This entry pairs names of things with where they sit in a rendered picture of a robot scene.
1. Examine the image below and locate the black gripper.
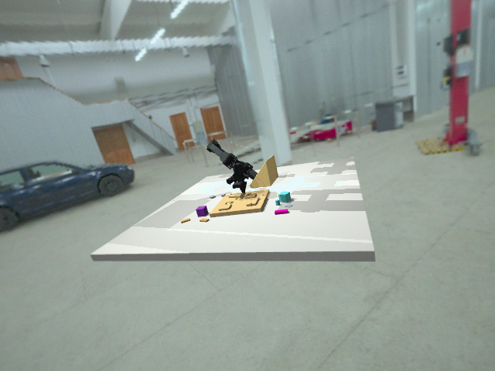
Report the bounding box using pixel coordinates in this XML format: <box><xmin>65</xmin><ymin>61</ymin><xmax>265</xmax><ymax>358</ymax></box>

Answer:
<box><xmin>232</xmin><ymin>172</ymin><xmax>249</xmax><ymax>193</ymax></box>

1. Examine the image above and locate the large teal square block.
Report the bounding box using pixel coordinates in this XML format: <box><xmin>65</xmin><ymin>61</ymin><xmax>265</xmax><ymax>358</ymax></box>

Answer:
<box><xmin>278</xmin><ymin>192</ymin><xmax>291</xmax><ymax>203</ymax></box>

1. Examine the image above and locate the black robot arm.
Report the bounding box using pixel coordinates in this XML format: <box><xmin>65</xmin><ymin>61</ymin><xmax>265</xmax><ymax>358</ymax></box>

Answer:
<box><xmin>207</xmin><ymin>139</ymin><xmax>258</xmax><ymax>184</ymax></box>

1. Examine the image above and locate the purple cube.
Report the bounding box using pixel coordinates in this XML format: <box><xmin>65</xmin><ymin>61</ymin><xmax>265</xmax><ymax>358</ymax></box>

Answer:
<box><xmin>196</xmin><ymin>206</ymin><xmax>208</xmax><ymax>217</ymax></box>

